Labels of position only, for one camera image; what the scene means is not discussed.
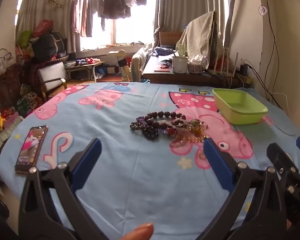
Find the pile of beaded bracelets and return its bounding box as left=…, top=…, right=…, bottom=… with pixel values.
left=130, top=110, right=209, bottom=159

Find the green plastic basket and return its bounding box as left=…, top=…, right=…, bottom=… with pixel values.
left=212, top=88, right=269, bottom=125

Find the amber yellow bead bracelet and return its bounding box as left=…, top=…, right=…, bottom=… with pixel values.
left=187, top=127, right=207, bottom=143

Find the dark purple bead bracelet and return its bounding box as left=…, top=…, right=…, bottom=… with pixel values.
left=140, top=126, right=160, bottom=141

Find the red bag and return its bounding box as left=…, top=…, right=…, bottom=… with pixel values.
left=32, top=19, right=54, bottom=38

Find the large brown bead bracelet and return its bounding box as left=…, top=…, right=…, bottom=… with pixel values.
left=144, top=111, right=187, bottom=128

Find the small green cactus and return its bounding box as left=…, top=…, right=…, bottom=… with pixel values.
left=176, top=44, right=188, bottom=57

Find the green bag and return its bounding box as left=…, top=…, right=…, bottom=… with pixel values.
left=16, top=30, right=33, bottom=48

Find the black duffel bag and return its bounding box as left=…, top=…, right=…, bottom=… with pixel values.
left=31, top=31, right=68, bottom=63

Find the beige curtain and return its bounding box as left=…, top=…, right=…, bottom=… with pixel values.
left=155, top=0, right=230, bottom=50
left=15, top=0, right=83, bottom=55

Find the dark wooden desk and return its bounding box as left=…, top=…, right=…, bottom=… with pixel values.
left=142, top=55, right=253, bottom=89

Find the cloth covered chair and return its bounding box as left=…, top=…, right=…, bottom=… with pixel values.
left=131, top=47, right=153, bottom=82

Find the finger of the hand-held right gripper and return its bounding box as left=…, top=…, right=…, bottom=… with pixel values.
left=267, top=142, right=300, bottom=202

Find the row of hanging clothes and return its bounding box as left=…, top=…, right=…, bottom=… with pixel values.
left=71, top=0, right=150, bottom=38

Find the white wifi router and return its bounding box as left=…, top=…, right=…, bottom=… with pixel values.
left=214, top=47, right=239, bottom=77

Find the cloth covered monitor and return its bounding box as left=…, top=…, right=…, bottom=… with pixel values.
left=176, top=10, right=224, bottom=69

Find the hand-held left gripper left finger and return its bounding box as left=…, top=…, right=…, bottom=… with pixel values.
left=18, top=137, right=108, bottom=240

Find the smartphone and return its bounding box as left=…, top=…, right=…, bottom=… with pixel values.
left=14, top=125, right=49, bottom=175

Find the person's left hand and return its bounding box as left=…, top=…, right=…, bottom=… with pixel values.
left=119, top=222, right=154, bottom=240

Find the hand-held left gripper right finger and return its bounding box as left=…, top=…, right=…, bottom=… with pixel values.
left=203, top=137, right=290, bottom=240

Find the cardboard box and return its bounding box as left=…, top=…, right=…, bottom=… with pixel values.
left=159, top=31, right=183, bottom=45

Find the white padded chair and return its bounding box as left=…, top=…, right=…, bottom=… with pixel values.
left=37, top=61, right=68, bottom=100

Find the black cable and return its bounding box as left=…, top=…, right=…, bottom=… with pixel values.
left=244, top=0, right=292, bottom=115

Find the low wooden table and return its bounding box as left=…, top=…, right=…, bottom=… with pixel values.
left=64, top=60, right=105, bottom=82

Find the crumpled clear plastic bag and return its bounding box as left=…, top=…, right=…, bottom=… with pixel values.
left=189, top=55, right=209, bottom=73

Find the blue cartoon pig printed blanket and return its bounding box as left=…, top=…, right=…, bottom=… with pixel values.
left=0, top=82, right=300, bottom=240

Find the white mug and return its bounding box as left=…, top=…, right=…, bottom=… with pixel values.
left=172, top=56, right=189, bottom=74

